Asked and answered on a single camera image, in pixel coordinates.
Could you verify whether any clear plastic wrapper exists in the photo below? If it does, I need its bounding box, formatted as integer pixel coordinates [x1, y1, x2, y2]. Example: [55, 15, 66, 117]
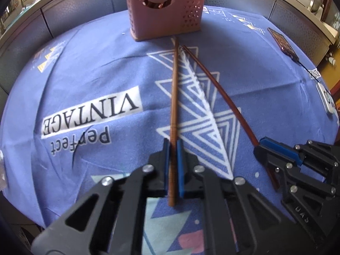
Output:
[0, 151, 7, 190]

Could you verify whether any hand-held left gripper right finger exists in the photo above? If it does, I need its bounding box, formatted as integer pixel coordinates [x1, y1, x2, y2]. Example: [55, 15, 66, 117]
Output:
[177, 139, 322, 255]

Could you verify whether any pink plastic chopstick holder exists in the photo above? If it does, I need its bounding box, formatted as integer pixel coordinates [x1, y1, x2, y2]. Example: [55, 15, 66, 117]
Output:
[125, 0, 207, 42]

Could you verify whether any blue printed tablecloth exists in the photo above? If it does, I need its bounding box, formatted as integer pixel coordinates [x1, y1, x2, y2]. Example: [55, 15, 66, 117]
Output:
[0, 5, 340, 255]

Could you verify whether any thin black cable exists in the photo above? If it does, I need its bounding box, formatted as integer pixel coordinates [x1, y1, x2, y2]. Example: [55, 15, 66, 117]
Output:
[295, 58, 323, 84]

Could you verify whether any brown wooden chopstick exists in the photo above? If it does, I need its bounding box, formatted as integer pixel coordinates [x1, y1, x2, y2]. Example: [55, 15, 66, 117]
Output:
[181, 45, 279, 190]
[168, 38, 179, 207]

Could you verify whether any white power bank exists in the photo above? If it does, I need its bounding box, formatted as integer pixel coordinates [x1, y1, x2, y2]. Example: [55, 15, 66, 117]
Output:
[316, 82, 336, 116]

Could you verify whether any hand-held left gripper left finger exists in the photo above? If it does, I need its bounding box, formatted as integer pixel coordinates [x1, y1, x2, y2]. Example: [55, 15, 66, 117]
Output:
[31, 138, 170, 255]

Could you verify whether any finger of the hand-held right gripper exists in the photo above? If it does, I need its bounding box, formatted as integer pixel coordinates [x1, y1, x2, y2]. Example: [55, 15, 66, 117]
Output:
[260, 137, 340, 181]
[254, 146, 340, 245]

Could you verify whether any black smartphone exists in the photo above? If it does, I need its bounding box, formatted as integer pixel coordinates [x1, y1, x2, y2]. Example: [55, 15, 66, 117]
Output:
[267, 27, 300, 62]

